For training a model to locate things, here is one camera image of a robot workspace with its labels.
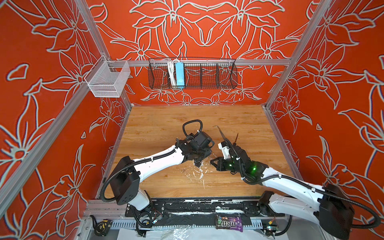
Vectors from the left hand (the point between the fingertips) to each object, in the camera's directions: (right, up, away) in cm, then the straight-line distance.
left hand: (212, 151), depth 78 cm
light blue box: (-18, +44, +11) cm, 49 cm away
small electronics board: (+26, -35, -10) cm, 45 cm away
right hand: (-2, -6, -2) cm, 7 cm away
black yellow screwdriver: (+17, +1, +17) cm, 25 cm away
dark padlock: (-7, -8, +7) cm, 13 cm away
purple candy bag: (+9, -32, -10) cm, 34 cm away
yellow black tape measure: (-52, -32, -13) cm, 63 cm away
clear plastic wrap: (-16, -35, -11) cm, 40 cm away
